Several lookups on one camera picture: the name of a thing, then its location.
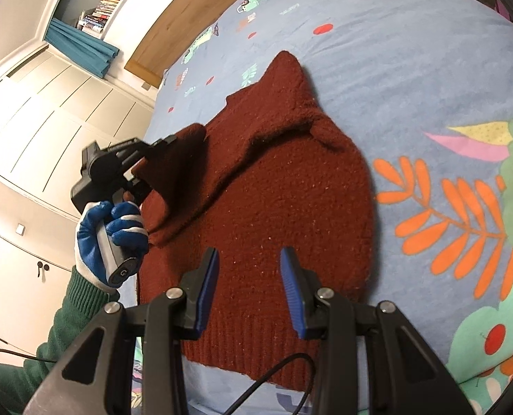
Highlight dark red knit sweater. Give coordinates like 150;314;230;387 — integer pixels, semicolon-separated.
134;52;374;378

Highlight left forearm green sleeve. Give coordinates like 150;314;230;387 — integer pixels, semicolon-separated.
0;270;119;414

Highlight left hand blue white glove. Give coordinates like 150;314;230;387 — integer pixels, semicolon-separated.
74;201;149;294

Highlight white wardrobe doors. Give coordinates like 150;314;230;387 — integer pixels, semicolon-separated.
0;50;151;353

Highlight teal curtain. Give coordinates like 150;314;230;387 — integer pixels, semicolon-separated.
44;18;119;79

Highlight row of books on shelf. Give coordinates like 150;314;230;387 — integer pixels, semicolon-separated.
76;0;123;38

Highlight wooden headboard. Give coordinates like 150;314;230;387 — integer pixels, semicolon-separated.
125;0;238;87

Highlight blue patterned bed cover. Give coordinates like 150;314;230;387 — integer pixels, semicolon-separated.
145;0;513;414

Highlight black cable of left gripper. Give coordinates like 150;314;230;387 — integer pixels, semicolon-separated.
0;347;59;364

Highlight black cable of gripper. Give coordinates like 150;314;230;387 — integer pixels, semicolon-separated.
0;347;59;364
220;352;318;415

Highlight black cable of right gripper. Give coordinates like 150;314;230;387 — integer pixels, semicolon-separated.
220;352;318;415

